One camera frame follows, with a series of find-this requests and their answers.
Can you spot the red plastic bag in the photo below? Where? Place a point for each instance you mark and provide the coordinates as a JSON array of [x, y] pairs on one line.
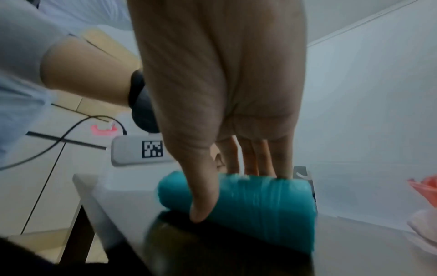
[[425, 188]]

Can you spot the pink plastic bag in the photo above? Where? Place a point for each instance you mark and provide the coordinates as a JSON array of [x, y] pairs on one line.
[[425, 229]]

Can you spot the person's black trousers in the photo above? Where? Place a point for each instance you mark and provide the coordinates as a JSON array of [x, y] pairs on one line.
[[20, 261]]

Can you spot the teal bag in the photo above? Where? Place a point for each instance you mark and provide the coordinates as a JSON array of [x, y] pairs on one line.
[[259, 204]]

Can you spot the person's left hand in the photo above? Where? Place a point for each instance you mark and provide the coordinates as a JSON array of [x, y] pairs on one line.
[[220, 161]]

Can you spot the person's right hand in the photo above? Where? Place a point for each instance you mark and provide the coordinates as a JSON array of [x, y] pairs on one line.
[[211, 67]]

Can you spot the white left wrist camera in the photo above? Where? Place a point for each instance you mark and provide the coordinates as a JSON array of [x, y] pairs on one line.
[[129, 151]]

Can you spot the white cabinet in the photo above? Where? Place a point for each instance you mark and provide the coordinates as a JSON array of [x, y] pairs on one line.
[[44, 194]]

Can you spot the person's left forearm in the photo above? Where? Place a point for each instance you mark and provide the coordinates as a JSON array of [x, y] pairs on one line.
[[85, 75]]

